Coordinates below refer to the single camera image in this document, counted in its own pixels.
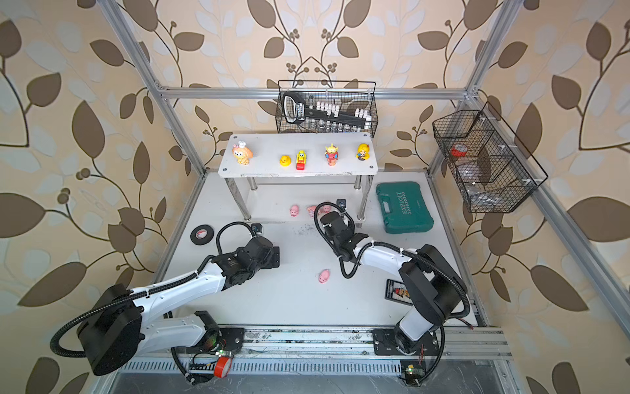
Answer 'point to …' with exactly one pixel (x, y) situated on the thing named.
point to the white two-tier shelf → (283, 176)
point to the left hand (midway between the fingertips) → (265, 249)
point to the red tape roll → (459, 150)
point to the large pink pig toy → (311, 209)
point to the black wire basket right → (493, 171)
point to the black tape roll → (202, 235)
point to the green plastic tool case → (404, 208)
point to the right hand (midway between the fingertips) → (336, 222)
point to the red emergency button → (222, 366)
